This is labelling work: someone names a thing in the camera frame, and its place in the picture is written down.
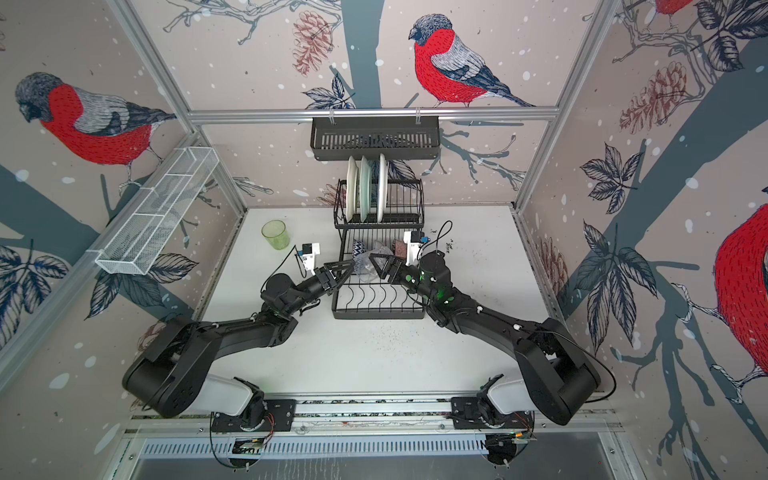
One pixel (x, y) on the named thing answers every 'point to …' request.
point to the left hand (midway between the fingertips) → (353, 268)
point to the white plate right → (382, 187)
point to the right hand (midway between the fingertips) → (374, 261)
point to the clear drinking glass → (365, 269)
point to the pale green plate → (364, 188)
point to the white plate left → (351, 189)
